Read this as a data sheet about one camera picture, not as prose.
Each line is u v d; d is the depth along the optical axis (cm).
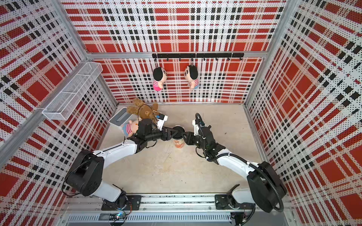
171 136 78
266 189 41
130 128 96
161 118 77
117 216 69
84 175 44
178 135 80
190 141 72
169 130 75
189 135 74
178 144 87
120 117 108
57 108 68
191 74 92
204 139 62
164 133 75
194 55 88
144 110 106
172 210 72
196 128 75
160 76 93
